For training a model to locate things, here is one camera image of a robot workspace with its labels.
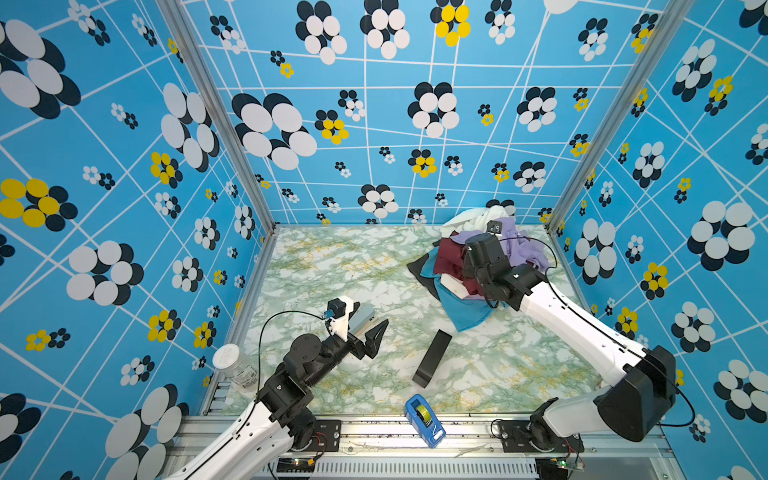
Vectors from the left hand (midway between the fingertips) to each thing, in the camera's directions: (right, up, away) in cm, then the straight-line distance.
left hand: (374, 313), depth 70 cm
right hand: (+28, +13, +12) cm, 33 cm away
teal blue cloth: (+28, -5, +26) cm, 39 cm away
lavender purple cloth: (+46, +15, +25) cm, 55 cm away
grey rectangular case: (-5, -5, +23) cm, 24 cm away
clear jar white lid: (-35, -11, +1) cm, 37 cm away
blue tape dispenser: (+12, -27, +3) cm, 30 cm away
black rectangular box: (+15, -14, +8) cm, 22 cm away
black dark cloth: (+13, +8, +36) cm, 39 cm away
